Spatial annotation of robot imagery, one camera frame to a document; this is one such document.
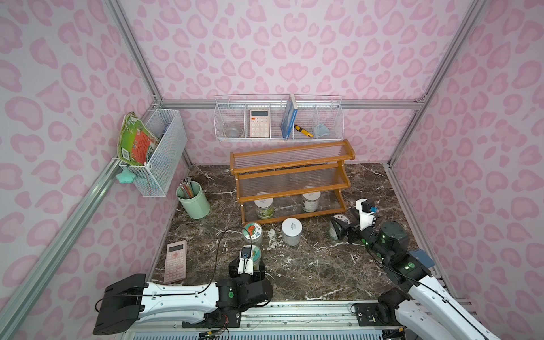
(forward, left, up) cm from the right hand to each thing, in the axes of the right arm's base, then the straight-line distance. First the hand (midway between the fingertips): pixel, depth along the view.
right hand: (341, 213), depth 74 cm
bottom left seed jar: (+10, +28, -14) cm, 33 cm away
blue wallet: (-6, -36, -23) cm, 43 cm away
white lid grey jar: (-1, +17, -13) cm, 21 cm away
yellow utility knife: (+39, +12, +5) cm, 41 cm away
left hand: (-10, +31, -17) cm, 37 cm away
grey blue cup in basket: (+44, +1, +1) cm, 44 cm away
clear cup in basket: (+38, +43, +5) cm, 58 cm away
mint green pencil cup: (+11, +58, -13) cm, 60 cm away
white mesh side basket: (+7, +64, +11) cm, 65 cm away
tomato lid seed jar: (0, +31, -14) cm, 34 cm away
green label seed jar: (-7, +3, +4) cm, 8 cm away
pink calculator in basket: (+40, +31, +9) cm, 51 cm away
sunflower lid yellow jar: (-10, +30, -13) cm, 34 cm away
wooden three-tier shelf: (+25, +22, -6) cm, 33 cm away
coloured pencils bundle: (+15, +61, -6) cm, 63 cm away
